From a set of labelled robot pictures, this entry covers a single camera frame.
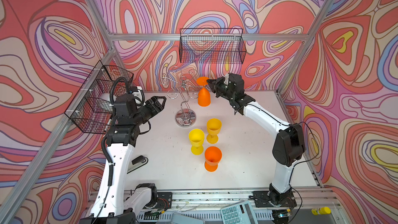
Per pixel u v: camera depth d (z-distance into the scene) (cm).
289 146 50
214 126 89
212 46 96
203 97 88
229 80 62
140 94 56
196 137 84
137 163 81
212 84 75
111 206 37
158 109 59
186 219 65
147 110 58
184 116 102
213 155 74
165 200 73
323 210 64
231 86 66
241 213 69
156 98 61
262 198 73
